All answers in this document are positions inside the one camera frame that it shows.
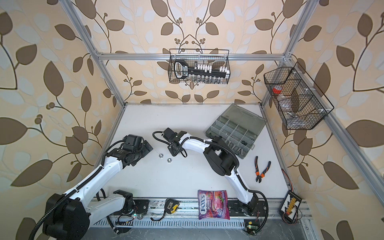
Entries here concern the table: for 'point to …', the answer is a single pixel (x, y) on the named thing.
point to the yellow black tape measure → (171, 206)
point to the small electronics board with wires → (289, 209)
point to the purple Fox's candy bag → (213, 204)
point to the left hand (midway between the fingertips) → (147, 149)
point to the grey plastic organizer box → (239, 128)
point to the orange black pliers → (258, 176)
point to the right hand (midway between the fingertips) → (176, 150)
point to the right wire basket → (302, 104)
